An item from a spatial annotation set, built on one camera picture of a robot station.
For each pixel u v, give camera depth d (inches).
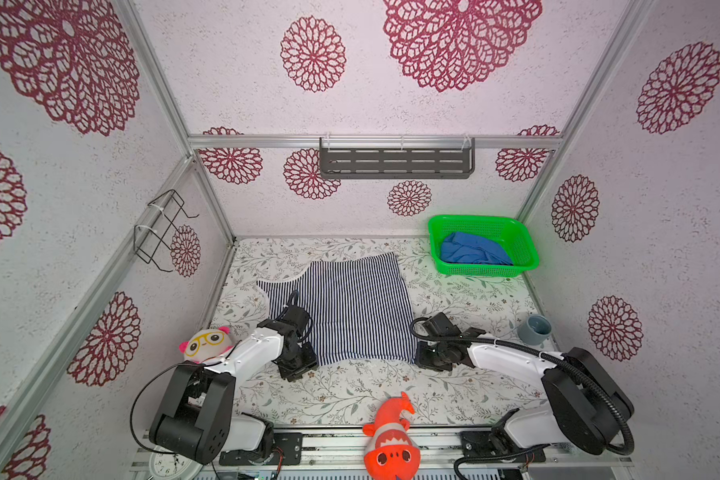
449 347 26.5
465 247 43.5
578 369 18.0
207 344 32.8
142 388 16.4
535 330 36.0
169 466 26.5
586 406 16.8
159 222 30.8
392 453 25.9
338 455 28.8
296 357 28.8
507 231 45.9
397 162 37.7
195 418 16.4
